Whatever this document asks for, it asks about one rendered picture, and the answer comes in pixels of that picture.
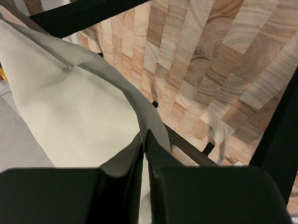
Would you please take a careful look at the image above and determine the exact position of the cream pillow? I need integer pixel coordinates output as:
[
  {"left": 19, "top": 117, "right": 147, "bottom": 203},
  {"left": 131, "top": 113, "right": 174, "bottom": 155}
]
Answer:
[{"left": 0, "top": 17, "right": 171, "bottom": 224}]

